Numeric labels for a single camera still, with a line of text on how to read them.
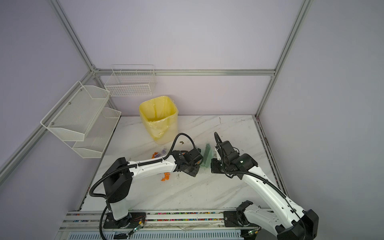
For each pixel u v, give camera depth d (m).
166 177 0.88
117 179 0.46
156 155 0.96
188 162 0.63
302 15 0.70
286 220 0.38
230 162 0.55
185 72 0.93
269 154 1.03
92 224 0.73
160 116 1.07
